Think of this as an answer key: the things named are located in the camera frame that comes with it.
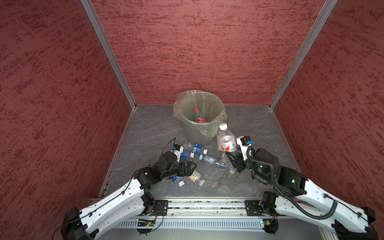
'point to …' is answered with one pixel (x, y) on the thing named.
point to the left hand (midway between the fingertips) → (189, 168)
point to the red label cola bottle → (200, 118)
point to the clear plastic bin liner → (210, 107)
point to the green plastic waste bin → (192, 136)
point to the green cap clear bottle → (226, 183)
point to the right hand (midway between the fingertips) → (228, 155)
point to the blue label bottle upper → (197, 148)
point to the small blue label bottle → (178, 179)
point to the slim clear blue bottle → (214, 161)
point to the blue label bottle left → (184, 154)
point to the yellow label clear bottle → (195, 176)
